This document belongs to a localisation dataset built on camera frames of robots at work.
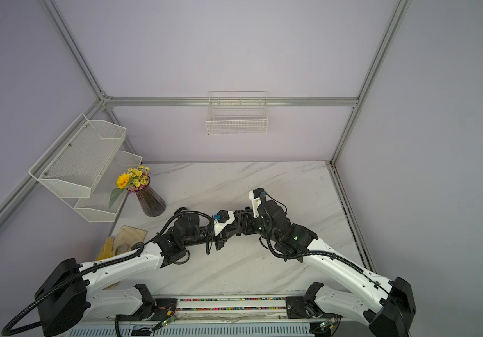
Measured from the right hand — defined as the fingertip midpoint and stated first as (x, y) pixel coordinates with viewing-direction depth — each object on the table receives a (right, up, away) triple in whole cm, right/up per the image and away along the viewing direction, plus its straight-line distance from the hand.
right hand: (240, 219), depth 74 cm
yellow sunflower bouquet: (-42, +14, +7) cm, 45 cm away
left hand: (0, -3, 0) cm, 3 cm away
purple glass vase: (-41, +3, +21) cm, 47 cm away
